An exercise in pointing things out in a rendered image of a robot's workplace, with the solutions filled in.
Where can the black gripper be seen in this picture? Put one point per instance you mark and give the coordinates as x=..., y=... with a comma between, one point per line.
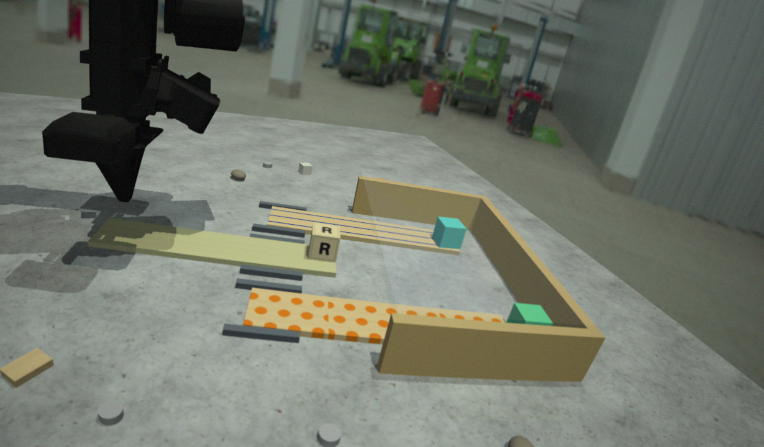
x=116, y=136

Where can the tan striped flat strip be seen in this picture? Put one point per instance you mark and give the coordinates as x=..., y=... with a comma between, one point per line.
x=350, y=229

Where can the pale yellow strip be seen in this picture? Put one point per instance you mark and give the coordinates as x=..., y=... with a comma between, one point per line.
x=189, y=244

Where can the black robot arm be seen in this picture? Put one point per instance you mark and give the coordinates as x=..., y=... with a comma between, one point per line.
x=213, y=24

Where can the tan rectangular block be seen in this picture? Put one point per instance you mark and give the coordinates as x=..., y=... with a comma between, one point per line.
x=26, y=367

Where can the orange polka-dotted flat strip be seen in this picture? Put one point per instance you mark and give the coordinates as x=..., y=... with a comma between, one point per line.
x=318, y=316

